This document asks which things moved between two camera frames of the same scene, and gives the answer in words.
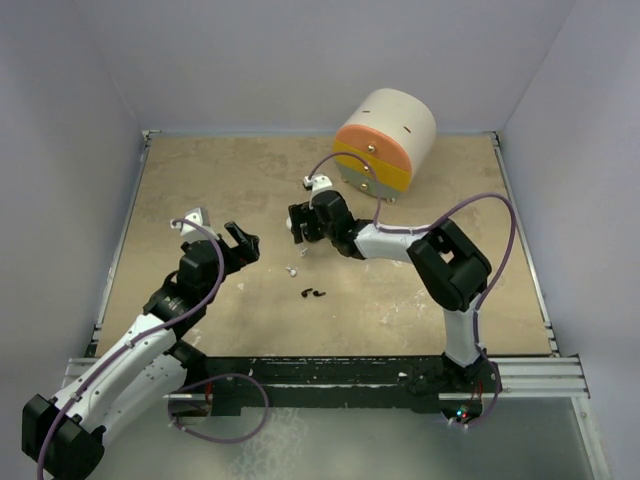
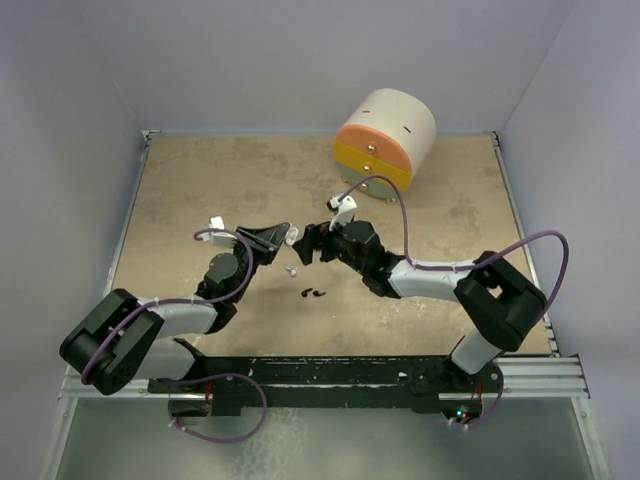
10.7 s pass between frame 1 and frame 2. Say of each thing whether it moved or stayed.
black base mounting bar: stayed
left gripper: moved
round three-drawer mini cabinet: stayed
